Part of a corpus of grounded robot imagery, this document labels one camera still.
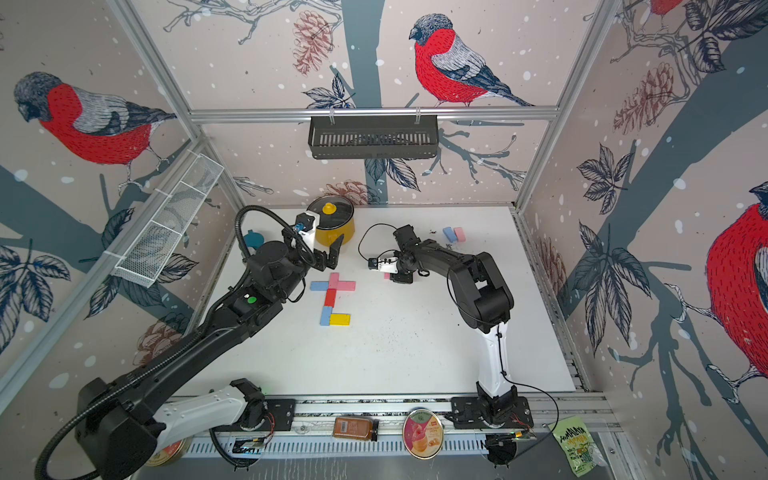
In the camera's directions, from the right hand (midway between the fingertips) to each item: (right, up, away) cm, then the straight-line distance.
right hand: (398, 265), depth 102 cm
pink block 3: (+24, +10, +9) cm, 28 cm away
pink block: (-22, -5, -4) cm, 23 cm away
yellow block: (-18, -15, -12) cm, 27 cm away
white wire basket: (-70, +7, -20) cm, 74 cm away
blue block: (+20, +11, +10) cm, 25 cm away
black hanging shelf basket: (-9, +46, +4) cm, 47 cm away
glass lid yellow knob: (-23, +19, 0) cm, 29 cm away
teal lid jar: (-52, +9, +2) cm, 53 cm away
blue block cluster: (-23, -14, -12) cm, 30 cm away
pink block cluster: (-4, -3, -7) cm, 8 cm away
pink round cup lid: (+5, -36, -34) cm, 49 cm away
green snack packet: (+42, -39, -35) cm, 67 cm away
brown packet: (-10, -34, -34) cm, 49 cm away
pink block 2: (-17, -6, -5) cm, 19 cm away
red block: (-22, -10, -7) cm, 25 cm away
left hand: (-18, +14, -31) cm, 38 cm away
